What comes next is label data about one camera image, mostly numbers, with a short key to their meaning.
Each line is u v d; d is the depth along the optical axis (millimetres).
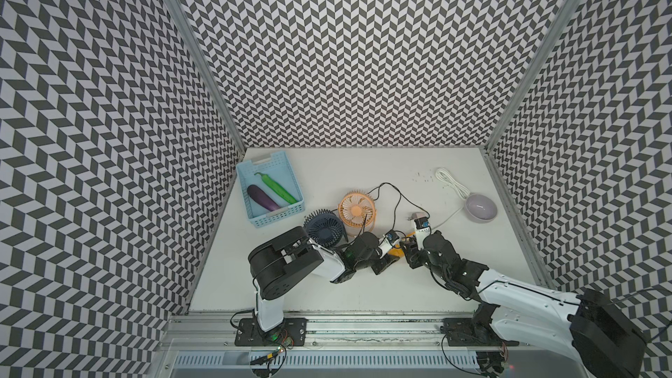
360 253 687
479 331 640
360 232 707
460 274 617
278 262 465
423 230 724
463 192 1018
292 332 724
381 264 777
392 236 763
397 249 851
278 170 1094
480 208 968
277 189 1049
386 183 1083
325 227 824
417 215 966
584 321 456
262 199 1007
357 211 895
